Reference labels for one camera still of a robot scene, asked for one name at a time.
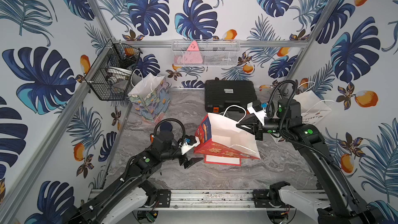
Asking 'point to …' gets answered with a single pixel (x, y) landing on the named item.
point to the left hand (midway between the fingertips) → (198, 146)
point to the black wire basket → (109, 77)
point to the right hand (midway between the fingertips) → (238, 122)
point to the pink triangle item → (193, 55)
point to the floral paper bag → (150, 96)
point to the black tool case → (221, 94)
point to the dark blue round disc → (166, 126)
